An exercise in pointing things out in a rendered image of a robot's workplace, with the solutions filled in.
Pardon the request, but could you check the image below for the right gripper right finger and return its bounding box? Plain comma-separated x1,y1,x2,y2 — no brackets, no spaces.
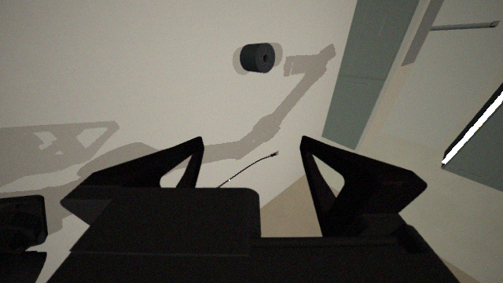
299,136,428,237

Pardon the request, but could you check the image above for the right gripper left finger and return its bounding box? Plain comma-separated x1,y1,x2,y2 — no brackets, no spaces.
79,136,204,188

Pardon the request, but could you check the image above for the dark grey hollow cylinder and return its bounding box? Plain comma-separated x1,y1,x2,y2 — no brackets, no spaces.
240,42,275,73

